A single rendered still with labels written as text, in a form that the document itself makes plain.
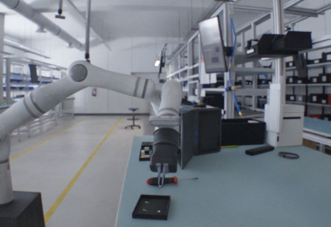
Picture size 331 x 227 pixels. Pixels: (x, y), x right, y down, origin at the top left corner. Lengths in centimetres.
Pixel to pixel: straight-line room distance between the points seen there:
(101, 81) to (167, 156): 33
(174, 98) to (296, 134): 78
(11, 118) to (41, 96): 14
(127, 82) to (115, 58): 1154
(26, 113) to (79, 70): 25
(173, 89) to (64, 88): 39
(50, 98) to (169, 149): 45
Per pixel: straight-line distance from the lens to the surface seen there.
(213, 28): 232
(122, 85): 84
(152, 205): 66
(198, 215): 62
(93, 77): 84
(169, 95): 81
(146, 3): 644
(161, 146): 72
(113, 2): 650
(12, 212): 104
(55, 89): 93
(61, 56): 1296
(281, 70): 156
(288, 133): 136
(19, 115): 95
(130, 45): 1240
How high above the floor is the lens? 129
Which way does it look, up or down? 3 degrees down
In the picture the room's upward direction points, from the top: straight up
